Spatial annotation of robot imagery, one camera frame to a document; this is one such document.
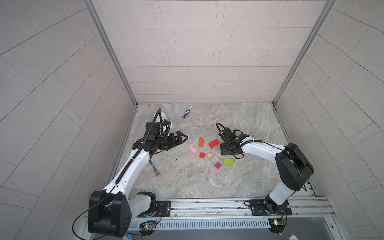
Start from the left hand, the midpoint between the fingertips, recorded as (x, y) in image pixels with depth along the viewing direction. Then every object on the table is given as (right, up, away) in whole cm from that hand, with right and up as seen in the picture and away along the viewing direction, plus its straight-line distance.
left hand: (185, 138), depth 78 cm
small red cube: (+9, -12, +12) cm, 19 cm away
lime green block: (+25, -15, +10) cm, 30 cm away
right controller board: (+43, -38, -10) cm, 59 cm away
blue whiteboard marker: (-1, +15, +32) cm, 35 cm away
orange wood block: (+8, -5, +17) cm, 19 cm away
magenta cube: (+18, -17, +8) cm, 26 cm away
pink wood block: (+3, -9, +14) cm, 17 cm away
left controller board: (-15, -36, -13) cm, 41 cm away
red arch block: (+16, -6, +16) cm, 24 cm away
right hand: (+23, -10, +14) cm, 29 cm away
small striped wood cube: (+13, -12, +11) cm, 21 cm away
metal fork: (-17, -19, +4) cm, 26 cm away
